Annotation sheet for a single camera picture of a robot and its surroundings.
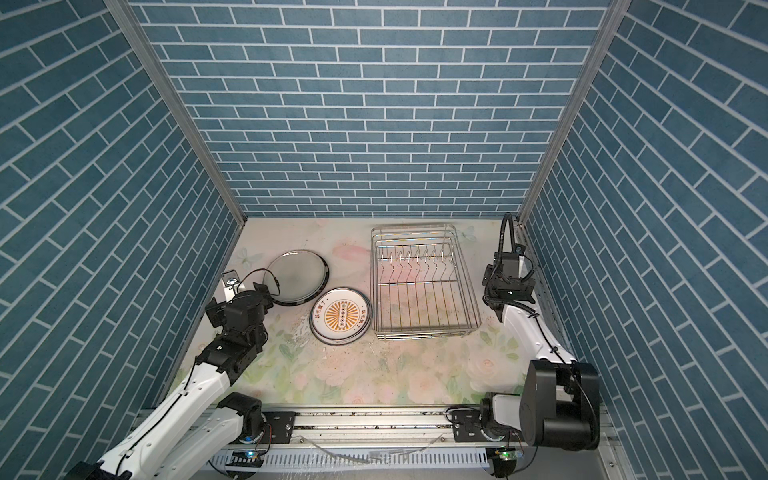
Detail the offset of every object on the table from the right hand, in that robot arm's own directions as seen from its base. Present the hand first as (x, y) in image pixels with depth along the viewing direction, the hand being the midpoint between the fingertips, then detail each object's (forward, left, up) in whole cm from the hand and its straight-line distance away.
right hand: (509, 272), depth 87 cm
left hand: (-15, +74, +6) cm, 76 cm away
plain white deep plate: (+1, +69, -11) cm, 70 cm away
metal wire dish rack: (0, +26, -12) cm, 29 cm away
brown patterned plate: (-12, +50, -11) cm, 53 cm away
